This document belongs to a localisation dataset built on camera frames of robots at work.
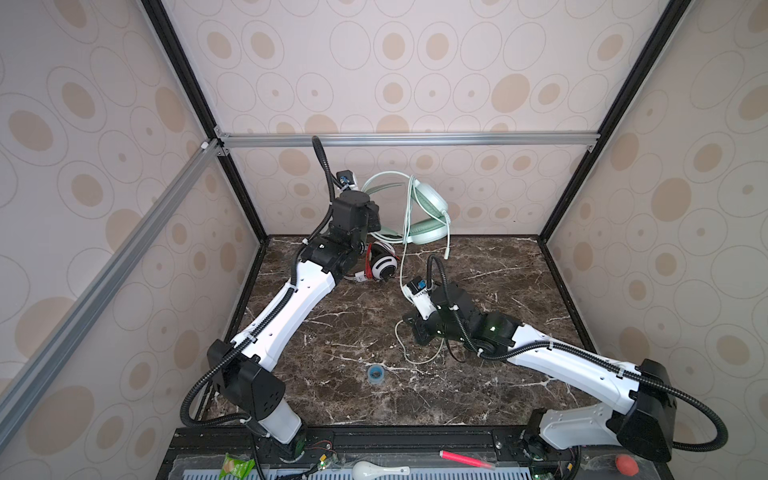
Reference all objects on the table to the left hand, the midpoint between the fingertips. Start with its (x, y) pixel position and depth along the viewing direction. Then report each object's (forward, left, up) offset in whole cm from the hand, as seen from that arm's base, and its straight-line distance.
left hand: (371, 195), depth 71 cm
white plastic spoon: (-52, +1, -39) cm, 65 cm away
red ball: (-51, -59, -36) cm, 86 cm away
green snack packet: (-52, +31, -37) cm, 71 cm away
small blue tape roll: (-30, -1, -40) cm, 50 cm away
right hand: (-22, -8, -21) cm, 31 cm away
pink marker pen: (-50, -23, -39) cm, 68 cm away
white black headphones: (+6, -2, -33) cm, 33 cm away
